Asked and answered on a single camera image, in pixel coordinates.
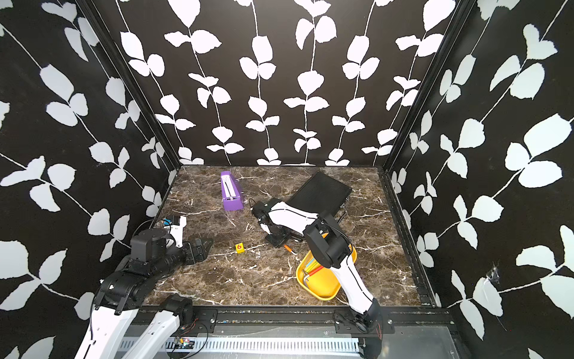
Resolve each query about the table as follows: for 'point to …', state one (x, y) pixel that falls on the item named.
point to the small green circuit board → (185, 343)
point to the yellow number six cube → (240, 247)
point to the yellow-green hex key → (309, 268)
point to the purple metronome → (232, 195)
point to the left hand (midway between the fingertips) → (204, 239)
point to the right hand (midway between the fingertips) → (280, 241)
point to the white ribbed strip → (337, 345)
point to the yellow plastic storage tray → (323, 283)
